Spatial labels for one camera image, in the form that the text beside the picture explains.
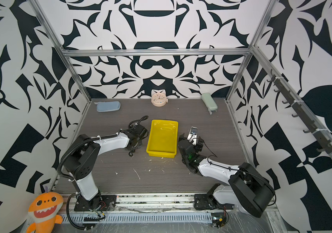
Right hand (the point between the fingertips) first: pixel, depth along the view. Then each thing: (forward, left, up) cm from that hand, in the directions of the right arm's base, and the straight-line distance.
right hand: (191, 135), depth 86 cm
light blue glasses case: (+31, +62, -8) cm, 70 cm away
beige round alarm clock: (+38, +21, -10) cm, 44 cm away
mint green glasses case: (+35, -19, -10) cm, 41 cm away
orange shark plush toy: (-36, +70, -2) cm, 78 cm away
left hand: (+1, +34, -9) cm, 35 cm away
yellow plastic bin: (+3, +17, -10) cm, 20 cm away
